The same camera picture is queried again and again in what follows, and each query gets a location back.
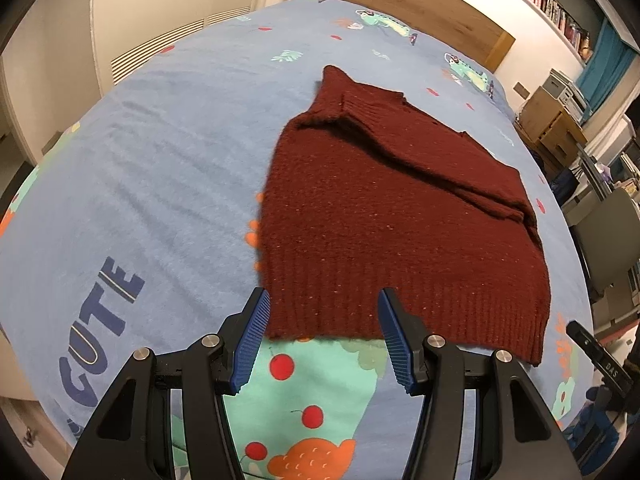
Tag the glass desk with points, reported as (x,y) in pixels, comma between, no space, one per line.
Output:
(602,184)

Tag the blue patterned bed cover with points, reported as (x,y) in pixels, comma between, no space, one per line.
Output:
(138,228)

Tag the white storage box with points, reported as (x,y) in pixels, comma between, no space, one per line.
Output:
(560,87)

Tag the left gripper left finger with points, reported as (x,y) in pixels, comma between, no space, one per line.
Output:
(128,435)

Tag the white wardrobe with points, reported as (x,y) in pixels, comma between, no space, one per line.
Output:
(165,15)

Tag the dark red knitted sweater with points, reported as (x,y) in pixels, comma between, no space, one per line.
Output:
(366,191)

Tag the wooden nightstand drawers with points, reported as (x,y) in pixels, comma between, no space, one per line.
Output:
(547,130)

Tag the grey desk chair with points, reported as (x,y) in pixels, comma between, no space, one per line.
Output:
(606,236)

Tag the row of books on shelf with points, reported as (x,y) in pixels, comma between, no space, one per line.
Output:
(545,0)

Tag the teal curtain right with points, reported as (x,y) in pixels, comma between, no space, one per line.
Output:
(606,64)

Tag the dark blue bag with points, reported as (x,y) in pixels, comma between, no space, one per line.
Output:
(564,185)

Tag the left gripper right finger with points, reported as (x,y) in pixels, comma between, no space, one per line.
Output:
(514,436)

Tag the wooden headboard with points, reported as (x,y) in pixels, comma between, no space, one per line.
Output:
(453,22)

